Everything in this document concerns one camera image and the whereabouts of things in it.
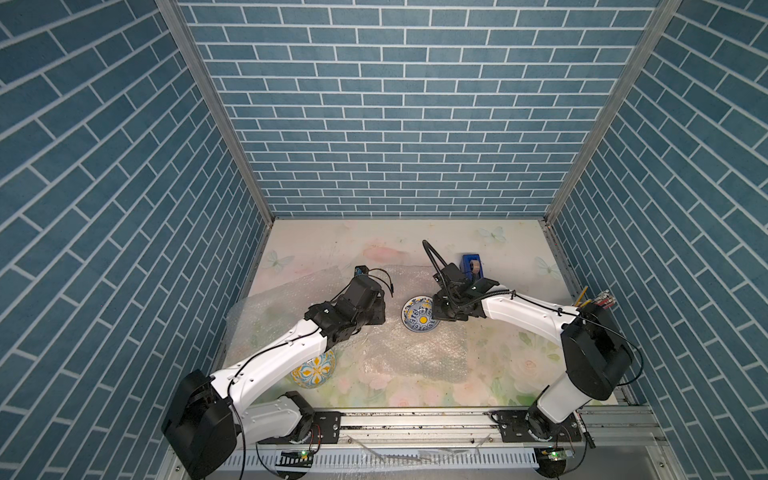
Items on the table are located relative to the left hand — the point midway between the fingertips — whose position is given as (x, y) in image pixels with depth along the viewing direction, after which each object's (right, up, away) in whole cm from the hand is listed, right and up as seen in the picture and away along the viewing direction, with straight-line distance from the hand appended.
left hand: (387, 307), depth 81 cm
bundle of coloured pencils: (+55, +1, +3) cm, 56 cm away
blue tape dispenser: (+27, +10, +24) cm, 37 cm away
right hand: (+14, -3, +8) cm, 16 cm away
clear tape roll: (+29, +10, +18) cm, 35 cm away
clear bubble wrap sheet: (-38, -1, +15) cm, 41 cm away
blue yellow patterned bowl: (+9, -4, +10) cm, 14 cm away
